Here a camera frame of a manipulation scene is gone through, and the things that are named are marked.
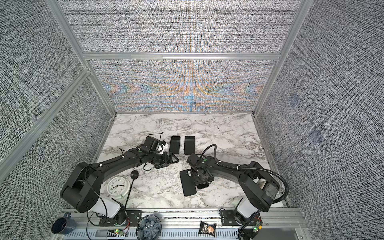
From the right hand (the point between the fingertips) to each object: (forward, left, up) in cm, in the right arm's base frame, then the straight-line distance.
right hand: (200, 180), depth 86 cm
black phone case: (-3, +7, +1) cm, 7 cm away
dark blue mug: (-23, +65, +3) cm, 69 cm away
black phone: (+24, +17, -1) cm, 29 cm away
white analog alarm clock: (-6, +44, +5) cm, 45 cm away
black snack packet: (-23, -2, +2) cm, 23 cm away
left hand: (+7, +14, +8) cm, 18 cm away
